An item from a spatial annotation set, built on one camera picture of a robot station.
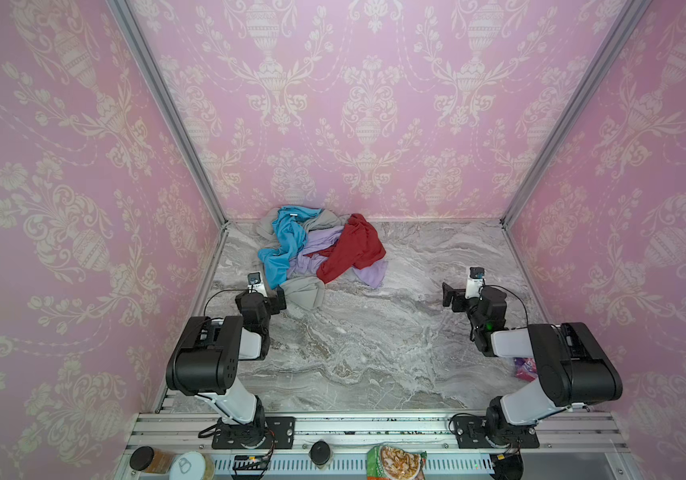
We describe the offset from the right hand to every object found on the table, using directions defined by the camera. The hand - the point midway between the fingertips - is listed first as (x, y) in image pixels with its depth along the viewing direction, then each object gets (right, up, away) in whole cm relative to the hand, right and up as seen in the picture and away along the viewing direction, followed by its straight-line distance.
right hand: (461, 282), depth 94 cm
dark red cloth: (-32, +12, +10) cm, 35 cm away
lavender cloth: (-52, +4, +12) cm, 54 cm away
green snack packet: (-25, -39, -25) cm, 53 cm away
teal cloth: (-54, +14, +7) cm, 56 cm away
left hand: (-62, -2, +1) cm, 62 cm away
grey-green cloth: (-50, -4, +4) cm, 50 cm away
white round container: (-70, -38, -28) cm, 85 cm away
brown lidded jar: (-78, -34, -31) cm, 91 cm away
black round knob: (-42, -34, -29) cm, 61 cm away
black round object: (+2, -42, -23) cm, 47 cm away
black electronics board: (-60, -43, -21) cm, 77 cm away
